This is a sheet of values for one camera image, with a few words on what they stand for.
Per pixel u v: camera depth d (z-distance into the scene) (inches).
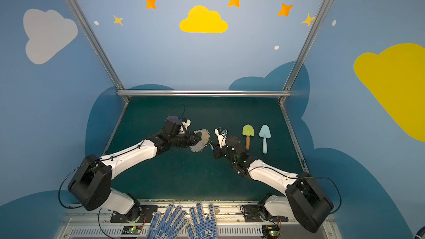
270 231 28.2
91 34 33.6
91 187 16.9
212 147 33.3
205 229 27.7
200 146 33.7
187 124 32.1
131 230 27.9
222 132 28.9
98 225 27.2
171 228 27.8
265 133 40.6
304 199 16.6
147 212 29.4
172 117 43.7
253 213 30.1
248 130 41.0
